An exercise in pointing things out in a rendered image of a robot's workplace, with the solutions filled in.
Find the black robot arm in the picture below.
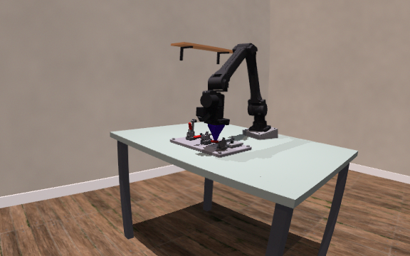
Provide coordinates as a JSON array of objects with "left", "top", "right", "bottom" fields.
[{"left": 196, "top": 43, "right": 271, "bottom": 132}]

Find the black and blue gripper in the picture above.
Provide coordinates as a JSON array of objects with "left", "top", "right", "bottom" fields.
[{"left": 204, "top": 107, "right": 230, "bottom": 141}]

